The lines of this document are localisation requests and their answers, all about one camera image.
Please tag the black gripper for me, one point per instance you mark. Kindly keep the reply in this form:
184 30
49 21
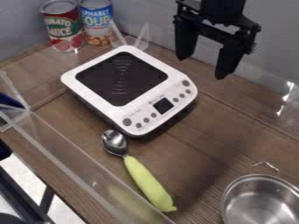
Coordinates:
219 12

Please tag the black table frame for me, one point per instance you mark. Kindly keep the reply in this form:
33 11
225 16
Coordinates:
26 211

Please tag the white and black stove top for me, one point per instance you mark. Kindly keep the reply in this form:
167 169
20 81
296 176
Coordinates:
132 89

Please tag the tomato sauce can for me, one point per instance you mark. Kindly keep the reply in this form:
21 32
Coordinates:
63 24

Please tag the clear acrylic barrier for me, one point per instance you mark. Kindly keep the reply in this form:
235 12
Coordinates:
128 207

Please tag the blue object at left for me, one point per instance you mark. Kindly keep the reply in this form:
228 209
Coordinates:
6 100

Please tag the stainless steel pot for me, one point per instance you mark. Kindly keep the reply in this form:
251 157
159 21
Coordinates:
260 198

